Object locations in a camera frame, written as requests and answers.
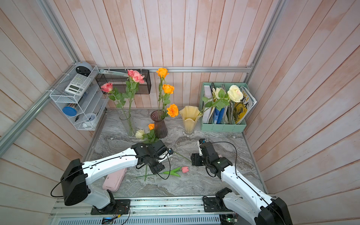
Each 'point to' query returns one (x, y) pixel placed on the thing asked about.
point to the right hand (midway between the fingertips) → (195, 155)
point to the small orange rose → (150, 138)
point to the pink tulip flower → (184, 169)
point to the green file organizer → (207, 126)
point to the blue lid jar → (69, 111)
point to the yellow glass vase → (190, 115)
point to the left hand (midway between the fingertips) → (156, 165)
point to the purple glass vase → (158, 116)
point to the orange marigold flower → (173, 110)
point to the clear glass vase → (126, 120)
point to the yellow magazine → (242, 109)
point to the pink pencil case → (113, 182)
